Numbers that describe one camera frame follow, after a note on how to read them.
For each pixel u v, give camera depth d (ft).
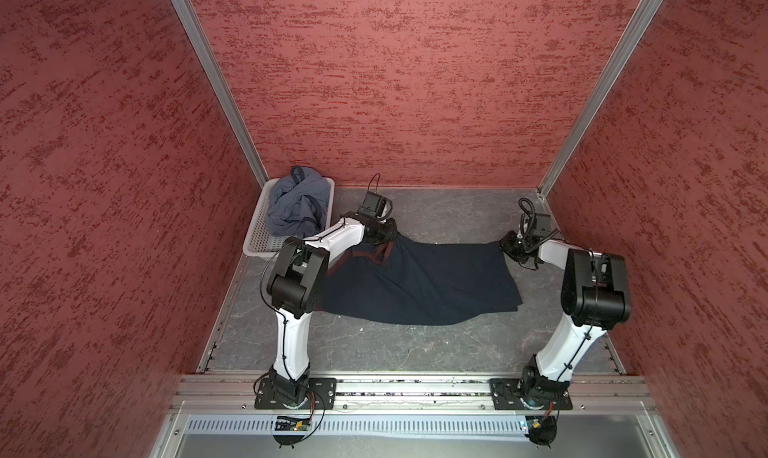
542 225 2.68
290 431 2.38
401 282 3.05
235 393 2.49
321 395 2.43
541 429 2.34
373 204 2.61
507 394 2.43
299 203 3.40
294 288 1.78
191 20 2.48
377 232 2.72
